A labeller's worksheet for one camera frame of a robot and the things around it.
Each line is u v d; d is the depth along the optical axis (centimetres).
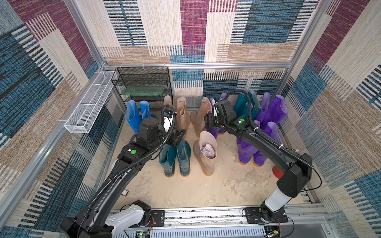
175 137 59
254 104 86
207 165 71
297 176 52
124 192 80
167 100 93
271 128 77
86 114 94
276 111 90
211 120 71
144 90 94
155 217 73
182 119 83
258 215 74
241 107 91
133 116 81
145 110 85
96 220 38
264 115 88
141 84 108
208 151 76
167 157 73
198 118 103
